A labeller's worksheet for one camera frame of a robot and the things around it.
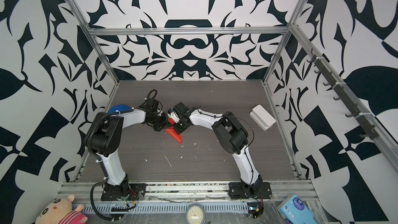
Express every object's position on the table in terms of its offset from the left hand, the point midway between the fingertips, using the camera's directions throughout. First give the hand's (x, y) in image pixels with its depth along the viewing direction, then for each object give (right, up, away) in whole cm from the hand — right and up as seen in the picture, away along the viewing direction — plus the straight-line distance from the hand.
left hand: (173, 122), depth 96 cm
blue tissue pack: (+55, -32, -30) cm, 71 cm away
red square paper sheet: (+3, -8, -5) cm, 10 cm away
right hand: (+2, -3, -2) cm, 4 cm away
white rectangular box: (+54, +2, -3) cm, 54 cm away
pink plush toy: (-41, -31, -32) cm, 61 cm away
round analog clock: (+14, -34, -30) cm, 47 cm away
